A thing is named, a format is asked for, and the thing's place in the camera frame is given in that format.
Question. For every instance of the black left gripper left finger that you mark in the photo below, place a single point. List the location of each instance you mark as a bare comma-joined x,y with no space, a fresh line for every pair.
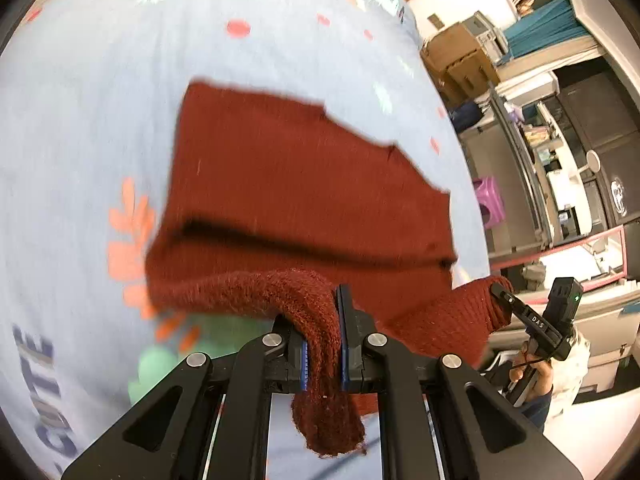
207,419

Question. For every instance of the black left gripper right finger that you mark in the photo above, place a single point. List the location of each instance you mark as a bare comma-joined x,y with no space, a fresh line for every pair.
439,418

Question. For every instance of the dark red knitted sweater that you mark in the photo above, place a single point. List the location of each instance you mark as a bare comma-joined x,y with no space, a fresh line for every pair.
271,206

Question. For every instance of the person's right hand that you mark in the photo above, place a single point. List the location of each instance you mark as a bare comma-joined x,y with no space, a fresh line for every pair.
531,376

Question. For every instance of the pink framed glass table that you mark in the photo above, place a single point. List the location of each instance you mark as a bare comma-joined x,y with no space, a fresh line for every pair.
595,261

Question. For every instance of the purple plastic stool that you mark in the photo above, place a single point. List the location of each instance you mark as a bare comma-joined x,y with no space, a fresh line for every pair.
489,199

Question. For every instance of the brown cardboard box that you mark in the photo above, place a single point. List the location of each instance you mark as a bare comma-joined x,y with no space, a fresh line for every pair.
458,65

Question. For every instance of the teal folded fabric stack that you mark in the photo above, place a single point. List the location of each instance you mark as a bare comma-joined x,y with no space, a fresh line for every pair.
553,23

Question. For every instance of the light blue patterned blanket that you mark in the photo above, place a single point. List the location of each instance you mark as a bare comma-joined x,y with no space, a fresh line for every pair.
90,93

